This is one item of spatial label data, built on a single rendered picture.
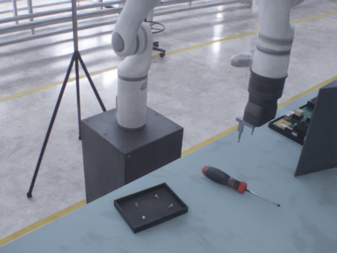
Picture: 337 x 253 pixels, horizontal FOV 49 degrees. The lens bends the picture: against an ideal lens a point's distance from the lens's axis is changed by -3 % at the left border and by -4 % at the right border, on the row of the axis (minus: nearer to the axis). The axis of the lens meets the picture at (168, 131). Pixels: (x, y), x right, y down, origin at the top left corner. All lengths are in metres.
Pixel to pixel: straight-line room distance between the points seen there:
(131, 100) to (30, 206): 1.24
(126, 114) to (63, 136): 1.63
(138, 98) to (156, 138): 0.14
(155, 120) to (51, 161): 1.38
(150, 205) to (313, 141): 0.35
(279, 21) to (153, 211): 0.42
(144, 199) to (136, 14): 0.50
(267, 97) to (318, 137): 0.13
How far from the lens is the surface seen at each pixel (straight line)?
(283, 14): 0.74
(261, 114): 0.82
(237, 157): 0.86
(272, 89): 0.79
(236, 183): 0.75
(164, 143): 1.19
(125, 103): 1.15
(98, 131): 1.20
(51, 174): 2.43
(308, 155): 0.83
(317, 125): 0.79
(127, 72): 1.11
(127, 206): 0.70
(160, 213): 0.69
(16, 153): 2.67
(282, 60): 0.78
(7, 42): 4.26
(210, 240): 0.66
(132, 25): 1.03
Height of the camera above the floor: 1.48
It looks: 32 degrees down
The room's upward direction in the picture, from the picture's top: 4 degrees clockwise
